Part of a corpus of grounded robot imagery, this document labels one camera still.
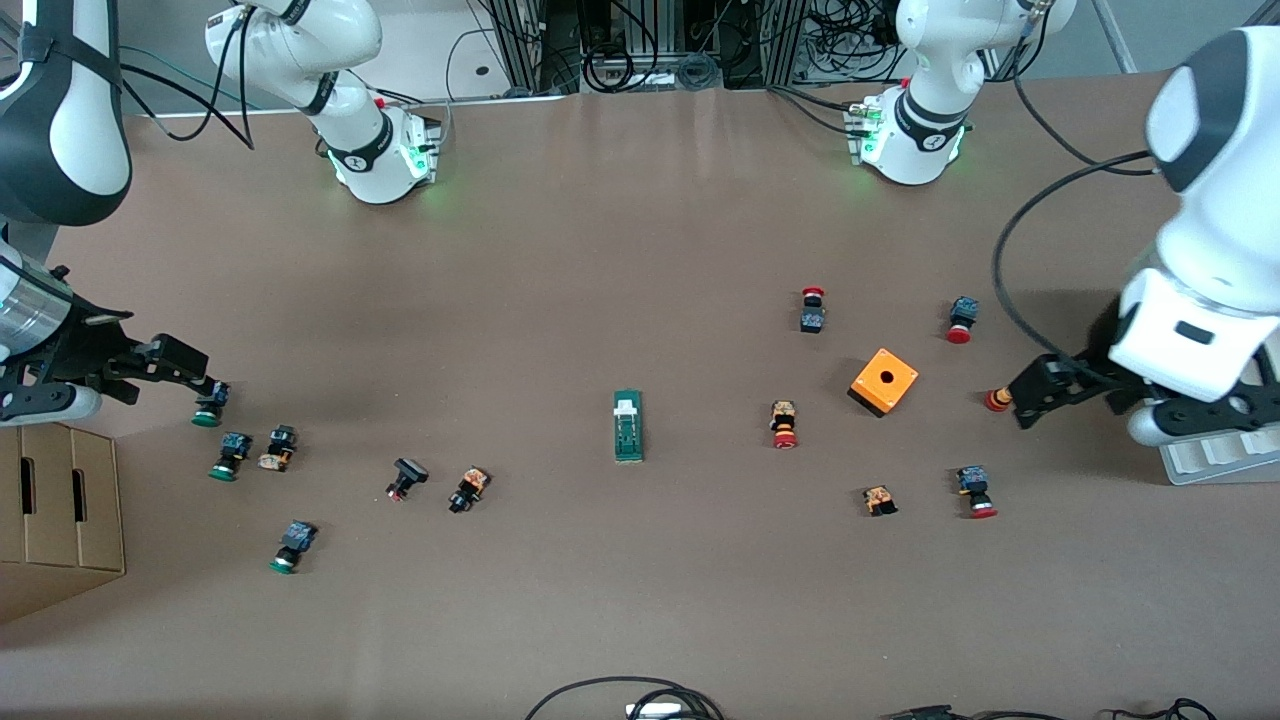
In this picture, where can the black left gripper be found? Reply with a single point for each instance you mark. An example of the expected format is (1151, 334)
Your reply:
(1087, 377)

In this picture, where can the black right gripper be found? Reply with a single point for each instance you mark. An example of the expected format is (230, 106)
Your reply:
(72, 351)

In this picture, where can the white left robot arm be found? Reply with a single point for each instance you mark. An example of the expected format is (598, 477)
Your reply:
(1210, 230)

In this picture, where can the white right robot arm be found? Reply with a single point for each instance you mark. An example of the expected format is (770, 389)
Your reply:
(70, 120)

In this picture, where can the green push button blue base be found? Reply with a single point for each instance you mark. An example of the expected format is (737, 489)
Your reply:
(298, 538)
(233, 445)
(208, 412)

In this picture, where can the red yellow button head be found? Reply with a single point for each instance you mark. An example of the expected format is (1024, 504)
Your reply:
(995, 401)

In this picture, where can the red mushroom button blue base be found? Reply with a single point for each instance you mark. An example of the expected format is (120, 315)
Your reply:
(972, 480)
(964, 310)

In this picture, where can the white grey slotted tray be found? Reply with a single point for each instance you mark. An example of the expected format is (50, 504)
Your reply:
(1220, 460)

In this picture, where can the brown cardboard box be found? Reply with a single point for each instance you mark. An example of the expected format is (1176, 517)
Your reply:
(60, 500)

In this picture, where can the orange push button box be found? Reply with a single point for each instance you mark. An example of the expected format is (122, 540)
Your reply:
(885, 395)

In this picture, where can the small orange contact block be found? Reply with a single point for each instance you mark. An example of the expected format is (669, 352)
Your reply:
(879, 498)

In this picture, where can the black square push button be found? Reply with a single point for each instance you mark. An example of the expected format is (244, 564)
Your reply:
(410, 470)

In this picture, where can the red button black base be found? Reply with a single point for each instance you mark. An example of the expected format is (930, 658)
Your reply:
(812, 320)

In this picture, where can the red yellow emergency stop button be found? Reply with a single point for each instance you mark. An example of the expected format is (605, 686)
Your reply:
(784, 415)

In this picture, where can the aluminium equipment rack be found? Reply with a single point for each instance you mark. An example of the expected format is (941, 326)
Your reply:
(560, 40)

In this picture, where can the black orange selector switch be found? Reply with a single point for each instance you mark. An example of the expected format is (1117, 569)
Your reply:
(470, 485)

